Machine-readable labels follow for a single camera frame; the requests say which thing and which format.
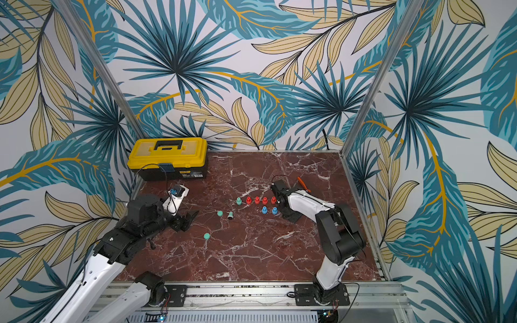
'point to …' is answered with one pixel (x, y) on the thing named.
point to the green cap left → (207, 235)
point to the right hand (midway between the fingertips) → (289, 212)
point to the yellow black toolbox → (163, 158)
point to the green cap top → (220, 213)
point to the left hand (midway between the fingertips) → (187, 208)
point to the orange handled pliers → (303, 184)
